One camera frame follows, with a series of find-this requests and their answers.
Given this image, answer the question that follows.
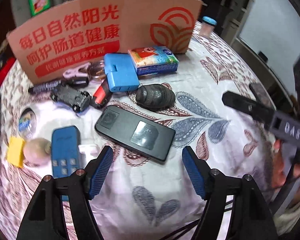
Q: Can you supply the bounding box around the blue plastic adapter box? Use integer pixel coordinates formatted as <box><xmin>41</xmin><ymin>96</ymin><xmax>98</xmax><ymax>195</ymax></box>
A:
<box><xmin>104</xmin><ymin>53</ymin><xmax>140</xmax><ymax>93</ymax></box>

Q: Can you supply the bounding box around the person right hand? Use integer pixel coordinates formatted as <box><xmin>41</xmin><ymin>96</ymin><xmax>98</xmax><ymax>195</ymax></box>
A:
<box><xmin>271</xmin><ymin>139</ymin><xmax>300</xmax><ymax>187</ymax></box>

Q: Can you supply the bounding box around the blue remote control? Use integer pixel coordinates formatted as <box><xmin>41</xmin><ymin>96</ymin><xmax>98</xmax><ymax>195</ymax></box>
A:
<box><xmin>51</xmin><ymin>125</ymin><xmax>82</xmax><ymax>202</ymax></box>

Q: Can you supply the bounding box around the black power bank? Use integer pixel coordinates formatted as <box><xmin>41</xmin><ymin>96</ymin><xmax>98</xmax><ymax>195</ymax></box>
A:
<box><xmin>95</xmin><ymin>106</ymin><xmax>175</xmax><ymax>163</ymax></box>

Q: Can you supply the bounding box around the round beige ball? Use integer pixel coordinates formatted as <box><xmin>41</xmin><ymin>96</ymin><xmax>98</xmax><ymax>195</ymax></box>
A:
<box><xmin>23</xmin><ymin>138</ymin><xmax>51</xmax><ymax>165</ymax></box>

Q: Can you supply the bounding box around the black toy car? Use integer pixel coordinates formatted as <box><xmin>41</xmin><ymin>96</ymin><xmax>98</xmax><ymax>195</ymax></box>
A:
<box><xmin>50</xmin><ymin>85</ymin><xmax>91</xmax><ymax>113</ymax></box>

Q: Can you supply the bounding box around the red black lighter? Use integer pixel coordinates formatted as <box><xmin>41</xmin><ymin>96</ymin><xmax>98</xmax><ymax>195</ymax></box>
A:
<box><xmin>90</xmin><ymin>78</ymin><xmax>113</xmax><ymax>109</ymax></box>

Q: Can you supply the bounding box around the black grenade shaped toy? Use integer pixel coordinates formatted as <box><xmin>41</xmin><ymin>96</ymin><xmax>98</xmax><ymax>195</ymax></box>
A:
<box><xmin>135</xmin><ymin>84</ymin><xmax>175</xmax><ymax>110</ymax></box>

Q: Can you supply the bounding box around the yellow sponge block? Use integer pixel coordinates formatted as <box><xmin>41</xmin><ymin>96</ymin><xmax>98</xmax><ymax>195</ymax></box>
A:
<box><xmin>7</xmin><ymin>137</ymin><xmax>25</xmax><ymax>168</ymax></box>

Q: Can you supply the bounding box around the round tin can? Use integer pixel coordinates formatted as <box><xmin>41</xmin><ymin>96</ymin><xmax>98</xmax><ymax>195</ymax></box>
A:
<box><xmin>18</xmin><ymin>107</ymin><xmax>37</xmax><ymax>141</ymax></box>

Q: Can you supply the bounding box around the dark wrapped snack bar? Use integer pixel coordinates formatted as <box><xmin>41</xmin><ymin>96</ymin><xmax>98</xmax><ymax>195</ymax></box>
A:
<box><xmin>28</xmin><ymin>77</ymin><xmax>89</xmax><ymax>95</ymax></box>

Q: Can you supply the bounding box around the blue lid toothpick jar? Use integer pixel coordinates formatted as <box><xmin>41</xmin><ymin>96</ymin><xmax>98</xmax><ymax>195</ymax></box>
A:
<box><xmin>199</xmin><ymin>16</ymin><xmax>217</xmax><ymax>39</ymax></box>

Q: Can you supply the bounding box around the pink hair clip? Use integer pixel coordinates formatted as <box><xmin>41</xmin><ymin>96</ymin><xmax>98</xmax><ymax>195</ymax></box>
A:
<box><xmin>63</xmin><ymin>62</ymin><xmax>91</xmax><ymax>79</ymax></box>

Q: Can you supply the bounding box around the colourful tissue pack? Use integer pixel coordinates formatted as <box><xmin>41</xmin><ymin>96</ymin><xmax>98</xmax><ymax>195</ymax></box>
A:
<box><xmin>128</xmin><ymin>46</ymin><xmax>179</xmax><ymax>76</ymax></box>

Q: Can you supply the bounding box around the brown cardboard box red print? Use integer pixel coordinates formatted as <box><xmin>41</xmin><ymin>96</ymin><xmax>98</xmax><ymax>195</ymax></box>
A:
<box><xmin>7</xmin><ymin>0</ymin><xmax>203</xmax><ymax>84</ymax></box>

